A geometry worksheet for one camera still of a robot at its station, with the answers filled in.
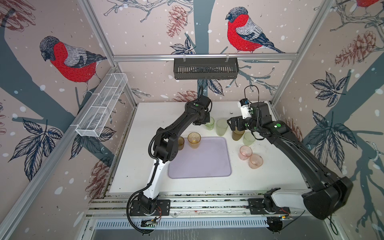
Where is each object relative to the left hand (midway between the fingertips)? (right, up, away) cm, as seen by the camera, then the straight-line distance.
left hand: (206, 120), depth 95 cm
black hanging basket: (+1, +37, +9) cm, 38 cm away
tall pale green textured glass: (+10, -3, -1) cm, 11 cm away
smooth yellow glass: (-8, -12, +1) cm, 14 cm away
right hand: (+13, +1, -18) cm, 22 cm away
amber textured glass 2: (+20, -10, 0) cm, 22 cm away
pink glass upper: (+24, -20, -3) cm, 32 cm away
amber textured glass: (-16, -14, -2) cm, 22 cm away
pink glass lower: (+29, -24, -7) cm, 39 cm away
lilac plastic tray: (-3, -23, -4) cm, 23 cm away
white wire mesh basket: (-57, 0, -24) cm, 62 cm away
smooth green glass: (+3, -3, +1) cm, 4 cm away
